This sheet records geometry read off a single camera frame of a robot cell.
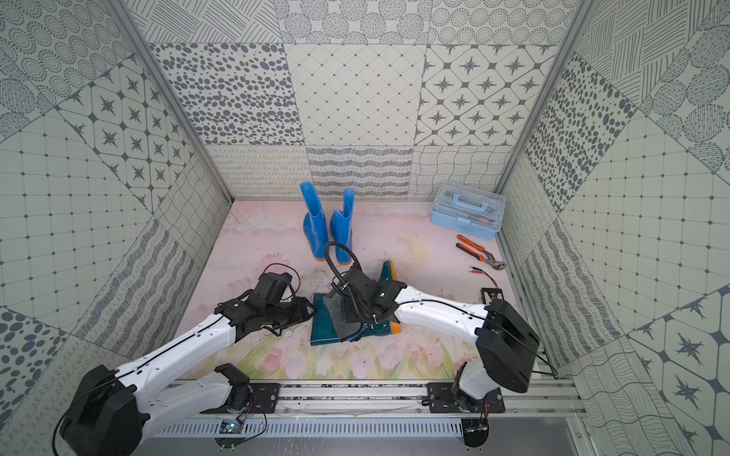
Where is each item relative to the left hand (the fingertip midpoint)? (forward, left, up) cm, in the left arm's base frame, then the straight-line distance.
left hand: (318, 315), depth 80 cm
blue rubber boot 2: (+23, -6, +13) cm, 27 cm away
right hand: (+1, -9, 0) cm, 9 cm away
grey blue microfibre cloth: (-4, -8, 0) cm, 9 cm away
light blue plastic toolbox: (+40, -51, +3) cm, 65 cm away
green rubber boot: (-2, -1, -8) cm, 8 cm away
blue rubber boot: (+23, +3, +14) cm, 27 cm away
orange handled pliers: (+28, -56, -9) cm, 64 cm away
